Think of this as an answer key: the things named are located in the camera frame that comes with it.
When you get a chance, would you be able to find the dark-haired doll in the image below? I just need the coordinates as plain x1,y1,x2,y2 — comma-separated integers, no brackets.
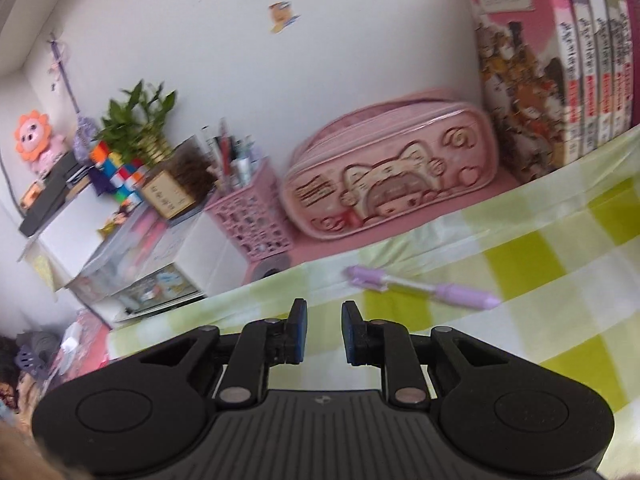
0,335,36,411

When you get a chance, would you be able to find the colourful twisted puzzle cube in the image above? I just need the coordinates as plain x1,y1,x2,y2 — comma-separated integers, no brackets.
89,140,148,211

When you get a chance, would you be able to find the grey round coaster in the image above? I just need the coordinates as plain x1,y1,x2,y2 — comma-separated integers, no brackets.
248,254,292,285

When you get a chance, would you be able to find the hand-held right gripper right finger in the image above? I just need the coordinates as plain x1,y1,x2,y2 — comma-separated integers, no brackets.
341,300,506,406

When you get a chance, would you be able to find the bamboo plant in glass pot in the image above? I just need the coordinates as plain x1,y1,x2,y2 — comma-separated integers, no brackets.
95,79,218,221

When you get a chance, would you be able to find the orange animal wall sticker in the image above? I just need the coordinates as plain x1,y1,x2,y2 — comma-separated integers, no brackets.
267,1,301,35

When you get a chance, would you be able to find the small figurine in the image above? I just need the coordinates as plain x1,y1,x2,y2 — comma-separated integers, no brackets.
97,210,131,238

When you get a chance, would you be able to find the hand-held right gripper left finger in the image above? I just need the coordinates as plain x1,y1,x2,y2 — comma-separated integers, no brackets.
137,298,308,404

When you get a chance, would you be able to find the pink cat-cover book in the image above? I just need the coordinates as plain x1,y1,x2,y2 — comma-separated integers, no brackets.
460,0,599,184

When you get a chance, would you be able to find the white-topped spine book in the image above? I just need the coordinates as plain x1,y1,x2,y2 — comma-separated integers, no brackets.
597,0,637,133

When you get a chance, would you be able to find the white desktop drawer unit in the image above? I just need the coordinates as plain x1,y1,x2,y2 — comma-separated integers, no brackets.
37,187,256,326

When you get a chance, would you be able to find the clear cartoon-print drawer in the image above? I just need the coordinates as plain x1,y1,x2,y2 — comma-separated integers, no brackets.
112,262,206,321

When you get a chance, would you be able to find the clear storage box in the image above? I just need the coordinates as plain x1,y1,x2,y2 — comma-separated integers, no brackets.
67,205,211,286

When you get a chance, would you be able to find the purple retractable pen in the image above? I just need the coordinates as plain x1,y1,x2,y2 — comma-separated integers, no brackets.
346,265,502,311

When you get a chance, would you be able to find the red-topped spine book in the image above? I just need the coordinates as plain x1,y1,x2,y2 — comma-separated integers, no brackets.
617,0,640,126

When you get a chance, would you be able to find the pink cartoon pencil case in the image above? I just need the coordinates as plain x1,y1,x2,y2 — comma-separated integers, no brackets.
280,87,501,241

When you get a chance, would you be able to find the green checked tablecloth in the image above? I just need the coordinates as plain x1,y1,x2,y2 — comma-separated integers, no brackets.
107,122,640,480

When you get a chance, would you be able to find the small orange block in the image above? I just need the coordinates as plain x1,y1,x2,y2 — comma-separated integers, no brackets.
20,182,45,208

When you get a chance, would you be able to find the pink flat box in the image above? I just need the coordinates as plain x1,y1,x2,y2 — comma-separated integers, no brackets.
50,310,113,386

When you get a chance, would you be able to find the grey hair claw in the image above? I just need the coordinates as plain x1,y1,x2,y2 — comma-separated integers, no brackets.
15,332,58,373

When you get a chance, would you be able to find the pink lion plush toy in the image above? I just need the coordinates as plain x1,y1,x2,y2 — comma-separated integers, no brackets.
13,109,68,176

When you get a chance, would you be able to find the bunch of pens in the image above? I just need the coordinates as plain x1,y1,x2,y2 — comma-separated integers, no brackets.
200,117,263,193

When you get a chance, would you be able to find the wall hook with ribbon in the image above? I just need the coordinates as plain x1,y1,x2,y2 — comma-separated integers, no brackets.
47,34,83,116

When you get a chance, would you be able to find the purple sachet with tassel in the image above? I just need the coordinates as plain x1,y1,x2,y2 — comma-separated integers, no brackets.
72,115,118,196

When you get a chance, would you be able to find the white charger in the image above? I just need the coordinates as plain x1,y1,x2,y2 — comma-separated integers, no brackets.
59,322,83,356

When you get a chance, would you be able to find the pink perforated pen holder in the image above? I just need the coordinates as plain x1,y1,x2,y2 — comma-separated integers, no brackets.
204,157,296,263

